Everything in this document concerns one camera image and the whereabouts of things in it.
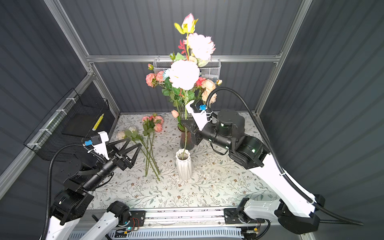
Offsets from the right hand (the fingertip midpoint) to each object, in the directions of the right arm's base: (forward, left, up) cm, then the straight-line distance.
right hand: (184, 121), depth 53 cm
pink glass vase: (+16, +1, -40) cm, 43 cm away
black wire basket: (+16, +60, -16) cm, 64 cm away
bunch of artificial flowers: (+35, +30, -42) cm, 63 cm away
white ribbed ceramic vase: (-3, +2, -27) cm, 28 cm away
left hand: (-5, +18, -6) cm, 20 cm away
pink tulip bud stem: (+21, +7, -18) cm, 29 cm away
